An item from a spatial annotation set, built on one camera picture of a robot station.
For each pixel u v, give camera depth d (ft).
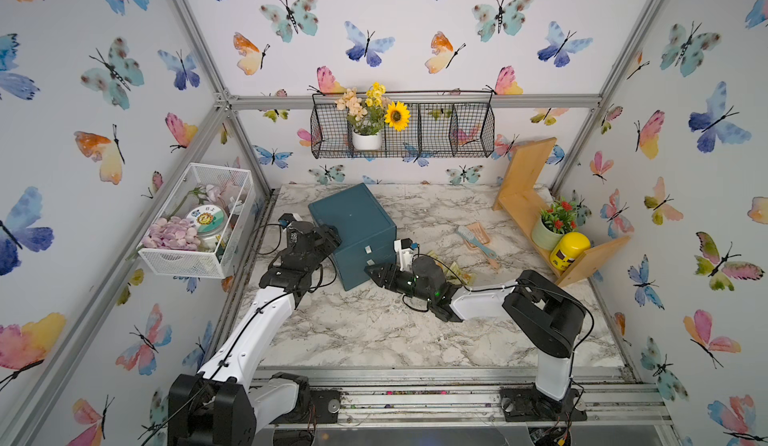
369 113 2.80
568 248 2.73
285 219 2.36
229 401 1.25
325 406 2.40
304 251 2.02
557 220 2.84
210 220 2.15
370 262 2.84
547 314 1.67
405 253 2.65
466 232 3.40
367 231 2.67
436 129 3.23
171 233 1.96
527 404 2.41
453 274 3.17
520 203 3.52
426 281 2.25
